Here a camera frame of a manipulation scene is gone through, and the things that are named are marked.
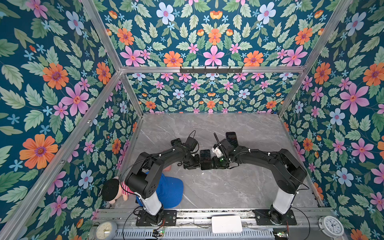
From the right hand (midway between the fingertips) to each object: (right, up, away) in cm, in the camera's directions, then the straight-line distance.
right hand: (210, 166), depth 89 cm
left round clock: (-49, -24, -21) cm, 59 cm away
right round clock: (+56, -23, -20) cm, 63 cm away
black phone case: (+16, +16, +16) cm, 28 cm away
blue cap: (-23, -11, -9) cm, 27 cm away
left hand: (-5, +2, -1) cm, 5 cm away
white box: (+6, -21, -21) cm, 31 cm away
